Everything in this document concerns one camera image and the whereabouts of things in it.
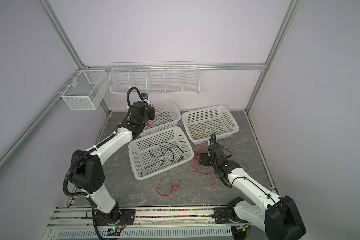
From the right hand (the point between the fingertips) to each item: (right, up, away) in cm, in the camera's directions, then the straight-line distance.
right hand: (207, 155), depth 85 cm
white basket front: (-32, -1, +11) cm, 34 cm away
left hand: (-33, +29, +1) cm, 43 cm away
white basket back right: (-1, +18, +27) cm, 32 cm away
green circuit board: (-48, -34, -13) cm, 60 cm away
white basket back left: (-27, +26, +34) cm, 51 cm away
